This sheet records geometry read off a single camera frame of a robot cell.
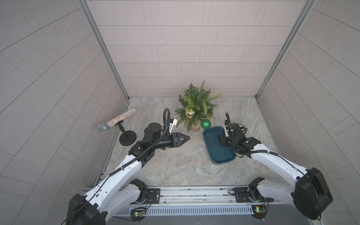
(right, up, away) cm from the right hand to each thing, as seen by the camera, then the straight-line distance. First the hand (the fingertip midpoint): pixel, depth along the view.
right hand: (220, 137), depth 85 cm
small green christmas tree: (-13, +21, -12) cm, 28 cm away
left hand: (-20, +3, -17) cm, 26 cm away
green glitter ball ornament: (-11, +10, -14) cm, 20 cm away
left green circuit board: (-43, -31, -21) cm, 58 cm away
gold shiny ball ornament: (-19, +15, -12) cm, 27 cm away
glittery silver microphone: (-62, +8, -16) cm, 65 cm away
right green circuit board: (+15, -33, -17) cm, 40 cm away
